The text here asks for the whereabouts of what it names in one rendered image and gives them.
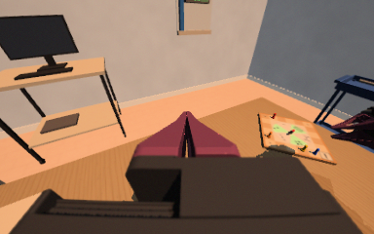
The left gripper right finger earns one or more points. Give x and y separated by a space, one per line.
202 141

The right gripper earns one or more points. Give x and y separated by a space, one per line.
365 122

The orange game board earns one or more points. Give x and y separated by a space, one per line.
305 134

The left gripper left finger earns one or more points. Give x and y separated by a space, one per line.
171 140

